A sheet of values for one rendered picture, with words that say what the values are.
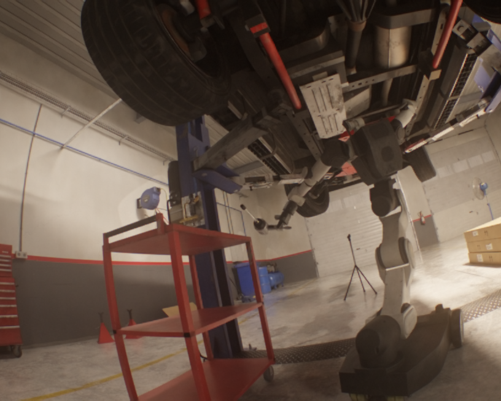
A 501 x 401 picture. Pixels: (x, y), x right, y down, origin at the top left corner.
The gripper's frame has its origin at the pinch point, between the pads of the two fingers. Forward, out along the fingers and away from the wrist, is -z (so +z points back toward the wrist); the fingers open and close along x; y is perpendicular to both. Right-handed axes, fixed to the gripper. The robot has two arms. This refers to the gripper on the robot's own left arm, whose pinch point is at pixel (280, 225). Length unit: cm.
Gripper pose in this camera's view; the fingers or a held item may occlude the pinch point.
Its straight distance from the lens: 182.2
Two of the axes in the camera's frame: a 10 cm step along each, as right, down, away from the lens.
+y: -7.9, -3.6, 5.0
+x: 3.5, 4.1, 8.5
